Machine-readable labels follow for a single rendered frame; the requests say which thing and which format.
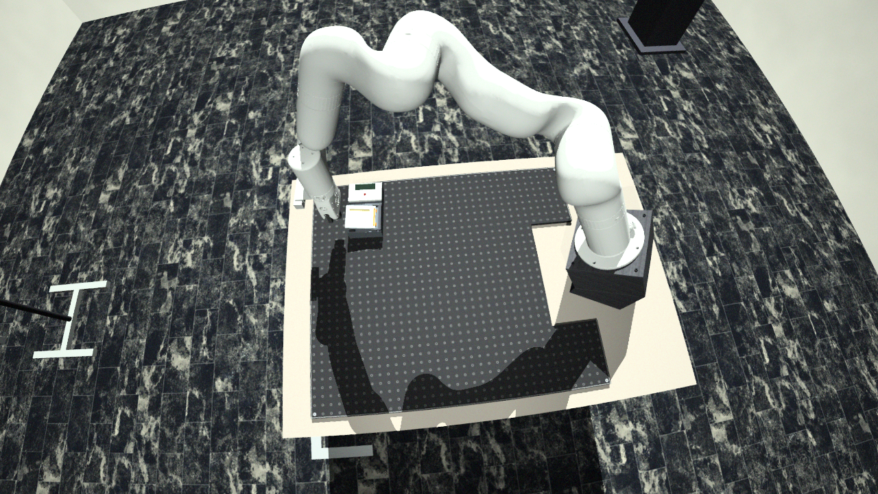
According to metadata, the white cassette with yellow panel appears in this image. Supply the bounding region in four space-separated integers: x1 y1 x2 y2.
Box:
345 205 377 228

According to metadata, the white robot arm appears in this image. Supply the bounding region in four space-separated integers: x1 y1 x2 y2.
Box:
288 10 644 270

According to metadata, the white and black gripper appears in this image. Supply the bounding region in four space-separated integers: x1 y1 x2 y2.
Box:
314 184 342 223

